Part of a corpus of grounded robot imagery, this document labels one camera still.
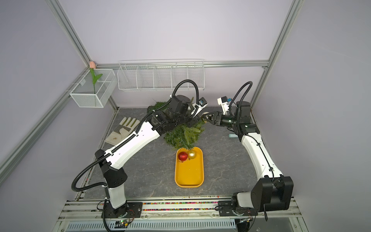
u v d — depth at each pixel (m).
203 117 0.71
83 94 0.79
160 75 1.02
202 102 0.58
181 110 0.54
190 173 0.85
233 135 1.01
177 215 0.73
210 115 0.71
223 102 0.68
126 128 1.08
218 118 0.65
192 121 0.63
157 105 1.19
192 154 0.89
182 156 0.87
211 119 0.71
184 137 0.72
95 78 0.91
